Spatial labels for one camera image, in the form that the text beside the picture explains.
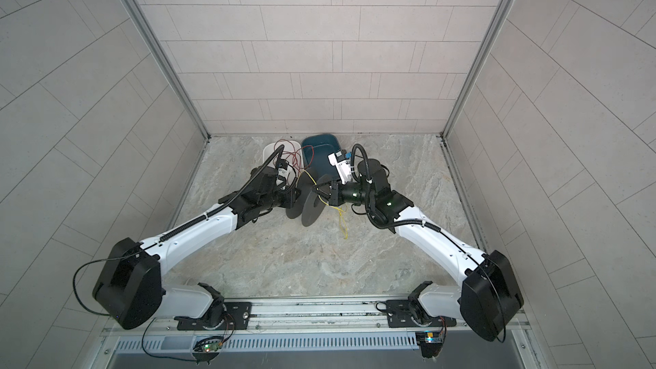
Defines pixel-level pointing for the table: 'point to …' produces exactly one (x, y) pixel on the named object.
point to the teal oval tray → (316, 149)
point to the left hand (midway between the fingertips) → (305, 188)
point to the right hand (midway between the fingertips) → (314, 192)
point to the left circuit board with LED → (212, 347)
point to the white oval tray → (268, 149)
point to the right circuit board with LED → (430, 342)
